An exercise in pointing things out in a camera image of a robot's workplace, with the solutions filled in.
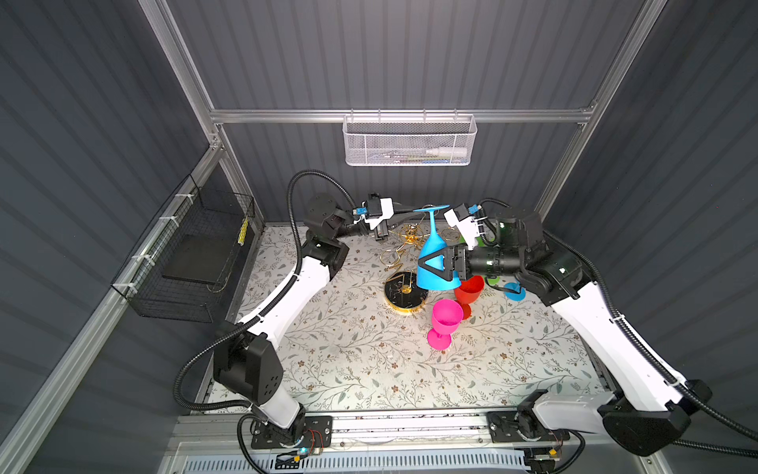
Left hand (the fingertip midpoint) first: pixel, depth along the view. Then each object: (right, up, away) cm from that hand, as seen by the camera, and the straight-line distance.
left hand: (427, 211), depth 58 cm
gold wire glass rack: (-3, -22, +41) cm, 46 cm away
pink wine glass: (+9, -26, +26) cm, 38 cm away
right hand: (+1, -10, +3) cm, 10 cm away
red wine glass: (+15, -20, +24) cm, 34 cm away
